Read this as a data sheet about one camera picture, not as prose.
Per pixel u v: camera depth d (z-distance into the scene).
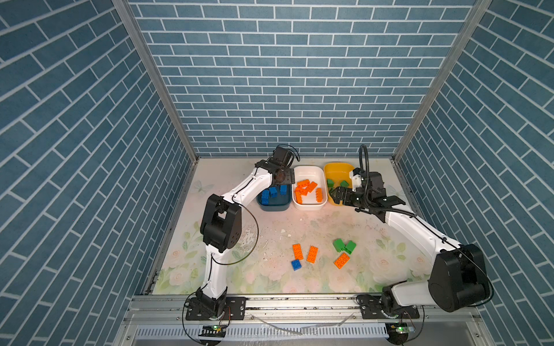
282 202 1.01
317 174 1.09
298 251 0.87
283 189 1.02
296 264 0.82
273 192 1.02
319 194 1.04
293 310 0.75
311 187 1.08
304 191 1.05
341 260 0.85
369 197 0.66
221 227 0.53
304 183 1.08
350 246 0.87
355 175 0.78
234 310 0.73
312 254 0.87
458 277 0.42
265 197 0.99
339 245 0.89
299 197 1.04
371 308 0.74
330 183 1.07
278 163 0.74
